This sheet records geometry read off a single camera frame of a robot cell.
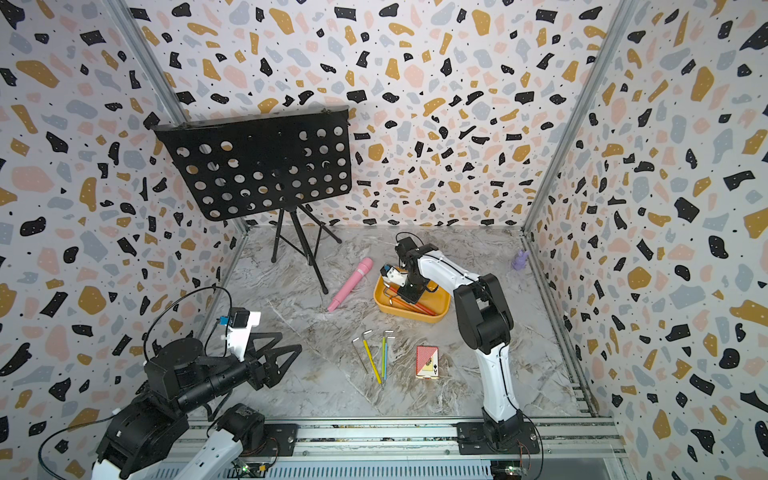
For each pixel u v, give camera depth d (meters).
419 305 0.96
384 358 0.88
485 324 0.55
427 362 0.86
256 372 0.52
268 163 0.73
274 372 0.54
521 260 1.07
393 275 0.92
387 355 0.88
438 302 1.00
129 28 0.71
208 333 0.51
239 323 0.52
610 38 0.75
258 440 0.67
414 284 0.85
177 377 0.44
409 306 0.97
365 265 1.06
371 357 0.88
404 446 0.73
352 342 0.90
